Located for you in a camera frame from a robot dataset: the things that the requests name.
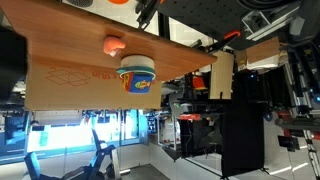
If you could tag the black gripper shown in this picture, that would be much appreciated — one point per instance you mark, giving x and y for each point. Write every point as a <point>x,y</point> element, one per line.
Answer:
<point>93,171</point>

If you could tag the colourful soft picture cube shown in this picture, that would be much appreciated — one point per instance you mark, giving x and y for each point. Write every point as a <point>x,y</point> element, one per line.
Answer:
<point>138,85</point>

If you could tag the white bowl teal rim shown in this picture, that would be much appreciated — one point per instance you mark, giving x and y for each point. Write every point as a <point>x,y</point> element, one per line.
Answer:
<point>136,62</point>

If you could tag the brown cardboard panel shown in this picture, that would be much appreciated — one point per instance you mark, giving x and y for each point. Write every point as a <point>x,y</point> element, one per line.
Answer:
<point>66,95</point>

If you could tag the black rounded blurry object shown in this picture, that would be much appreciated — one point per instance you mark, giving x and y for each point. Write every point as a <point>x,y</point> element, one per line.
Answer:
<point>11,63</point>

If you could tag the pink plush toy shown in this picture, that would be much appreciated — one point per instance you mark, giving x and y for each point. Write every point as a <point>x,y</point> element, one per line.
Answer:
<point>111,45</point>

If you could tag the red flat case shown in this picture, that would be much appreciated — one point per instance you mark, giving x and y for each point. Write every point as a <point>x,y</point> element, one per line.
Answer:
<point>190,117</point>

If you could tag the dark round mesh object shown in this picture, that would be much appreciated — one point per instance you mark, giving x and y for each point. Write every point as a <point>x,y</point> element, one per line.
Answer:
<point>80,2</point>

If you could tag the black metal table leg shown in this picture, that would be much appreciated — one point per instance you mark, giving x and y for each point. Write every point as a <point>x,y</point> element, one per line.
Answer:
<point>164,26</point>

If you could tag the orange round object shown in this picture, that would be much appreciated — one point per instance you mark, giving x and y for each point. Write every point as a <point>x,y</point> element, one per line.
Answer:
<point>118,1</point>

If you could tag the black perforated mounting board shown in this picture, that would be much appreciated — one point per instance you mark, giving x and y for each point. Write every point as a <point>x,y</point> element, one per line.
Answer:
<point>200,13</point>

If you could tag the brown cardboard box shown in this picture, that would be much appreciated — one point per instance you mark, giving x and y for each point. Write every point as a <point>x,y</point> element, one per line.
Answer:
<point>261,50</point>

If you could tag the silver aluminium extrusion frame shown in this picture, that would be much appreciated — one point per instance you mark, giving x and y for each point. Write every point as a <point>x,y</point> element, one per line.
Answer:
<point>263,23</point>

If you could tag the black camera tripod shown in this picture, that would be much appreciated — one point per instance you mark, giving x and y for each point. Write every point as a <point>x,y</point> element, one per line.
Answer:
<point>313,160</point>

